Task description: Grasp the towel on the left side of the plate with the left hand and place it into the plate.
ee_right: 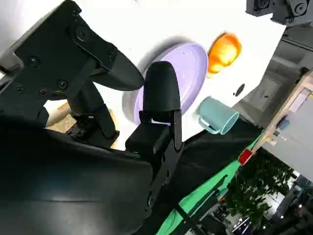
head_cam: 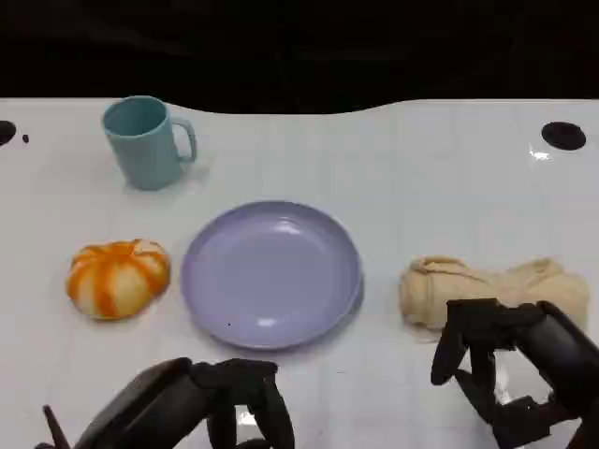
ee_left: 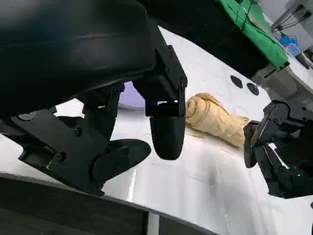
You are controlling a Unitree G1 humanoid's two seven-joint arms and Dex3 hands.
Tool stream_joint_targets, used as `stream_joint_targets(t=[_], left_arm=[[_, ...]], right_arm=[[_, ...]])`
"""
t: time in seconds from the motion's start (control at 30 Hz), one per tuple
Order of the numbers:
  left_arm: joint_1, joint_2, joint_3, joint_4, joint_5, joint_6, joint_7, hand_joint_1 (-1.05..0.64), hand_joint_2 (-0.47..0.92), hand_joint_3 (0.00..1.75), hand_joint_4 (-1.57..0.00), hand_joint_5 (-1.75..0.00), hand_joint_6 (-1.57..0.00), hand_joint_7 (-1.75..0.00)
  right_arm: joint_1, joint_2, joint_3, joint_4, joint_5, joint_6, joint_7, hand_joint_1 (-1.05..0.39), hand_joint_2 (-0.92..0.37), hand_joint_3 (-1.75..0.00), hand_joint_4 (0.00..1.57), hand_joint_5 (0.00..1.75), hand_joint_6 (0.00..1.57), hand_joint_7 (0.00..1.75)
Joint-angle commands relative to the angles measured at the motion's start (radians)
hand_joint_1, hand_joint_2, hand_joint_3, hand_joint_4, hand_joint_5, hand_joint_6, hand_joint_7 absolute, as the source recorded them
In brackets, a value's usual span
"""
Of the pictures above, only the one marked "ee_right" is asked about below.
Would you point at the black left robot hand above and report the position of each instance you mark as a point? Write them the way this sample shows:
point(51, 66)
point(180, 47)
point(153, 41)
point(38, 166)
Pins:
point(288, 11)

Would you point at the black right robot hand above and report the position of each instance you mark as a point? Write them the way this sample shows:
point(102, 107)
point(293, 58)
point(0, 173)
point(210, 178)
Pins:
point(61, 176)

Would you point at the orange toy bread roll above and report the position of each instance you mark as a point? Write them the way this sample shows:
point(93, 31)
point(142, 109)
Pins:
point(225, 52)

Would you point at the grey machine cabinet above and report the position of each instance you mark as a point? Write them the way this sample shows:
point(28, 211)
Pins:
point(271, 85)

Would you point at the black table grommet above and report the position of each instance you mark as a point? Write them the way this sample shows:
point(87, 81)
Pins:
point(240, 89)

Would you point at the lilac plate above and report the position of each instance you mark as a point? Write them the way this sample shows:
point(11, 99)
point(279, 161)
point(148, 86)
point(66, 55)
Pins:
point(188, 63)

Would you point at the pale green mug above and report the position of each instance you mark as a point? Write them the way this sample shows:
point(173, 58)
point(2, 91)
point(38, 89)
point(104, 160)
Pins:
point(215, 110)

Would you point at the wooden desk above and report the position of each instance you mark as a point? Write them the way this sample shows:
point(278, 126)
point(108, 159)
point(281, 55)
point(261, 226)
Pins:
point(291, 137)

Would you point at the green cloth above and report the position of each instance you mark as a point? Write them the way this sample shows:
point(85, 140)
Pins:
point(203, 188)

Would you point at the black cloth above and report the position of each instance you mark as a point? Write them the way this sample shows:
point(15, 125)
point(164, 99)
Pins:
point(207, 151)

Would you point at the red tag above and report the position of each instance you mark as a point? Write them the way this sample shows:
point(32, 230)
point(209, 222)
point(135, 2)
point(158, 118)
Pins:
point(245, 157)

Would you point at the green leafy plant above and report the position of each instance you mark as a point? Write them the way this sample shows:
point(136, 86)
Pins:
point(256, 186)

